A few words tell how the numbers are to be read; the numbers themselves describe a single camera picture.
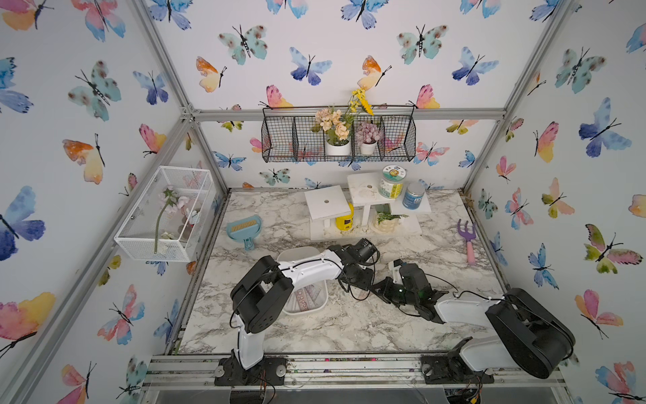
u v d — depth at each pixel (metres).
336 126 0.81
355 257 0.67
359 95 0.82
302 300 0.87
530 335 0.44
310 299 0.88
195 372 0.76
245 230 1.05
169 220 0.74
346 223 1.00
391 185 0.83
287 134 0.99
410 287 0.71
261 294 0.49
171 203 0.75
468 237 1.05
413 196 0.89
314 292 0.89
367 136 0.89
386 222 0.99
